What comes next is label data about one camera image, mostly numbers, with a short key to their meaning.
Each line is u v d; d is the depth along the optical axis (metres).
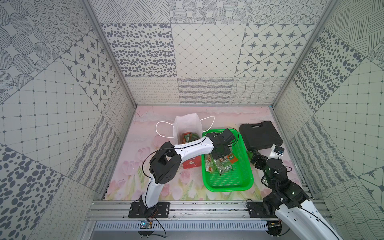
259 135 0.97
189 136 0.82
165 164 0.49
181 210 0.75
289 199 0.52
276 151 0.64
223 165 0.84
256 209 0.73
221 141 0.69
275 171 0.54
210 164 0.83
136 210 0.73
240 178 0.84
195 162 0.85
